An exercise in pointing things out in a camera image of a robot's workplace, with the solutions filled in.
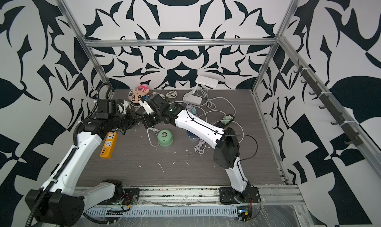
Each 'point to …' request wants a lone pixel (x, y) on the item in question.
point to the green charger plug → (226, 120)
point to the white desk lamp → (203, 80)
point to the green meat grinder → (165, 137)
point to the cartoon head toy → (135, 94)
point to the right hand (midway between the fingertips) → (141, 119)
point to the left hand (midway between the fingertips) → (142, 114)
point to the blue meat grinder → (192, 137)
